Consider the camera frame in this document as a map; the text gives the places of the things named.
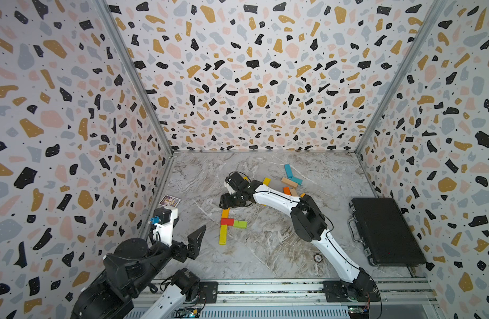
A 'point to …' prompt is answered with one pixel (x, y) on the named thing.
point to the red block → (227, 221)
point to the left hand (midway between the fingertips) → (193, 222)
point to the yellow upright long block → (266, 181)
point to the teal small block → (297, 180)
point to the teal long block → (288, 171)
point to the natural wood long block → (293, 193)
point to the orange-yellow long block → (225, 213)
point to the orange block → (286, 190)
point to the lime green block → (240, 224)
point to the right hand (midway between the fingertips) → (223, 205)
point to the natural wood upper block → (289, 182)
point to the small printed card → (169, 201)
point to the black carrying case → (387, 238)
